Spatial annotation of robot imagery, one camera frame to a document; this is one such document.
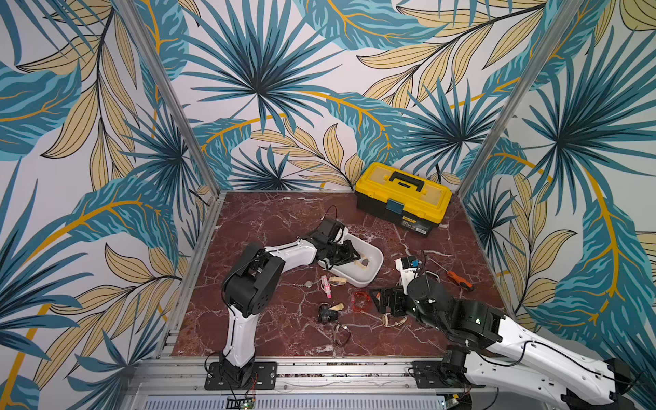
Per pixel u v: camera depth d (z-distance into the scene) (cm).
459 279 92
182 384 72
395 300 61
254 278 52
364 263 94
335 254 82
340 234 82
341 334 81
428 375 73
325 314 80
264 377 74
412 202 96
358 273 92
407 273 63
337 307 84
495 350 47
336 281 91
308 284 92
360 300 87
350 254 91
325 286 88
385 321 81
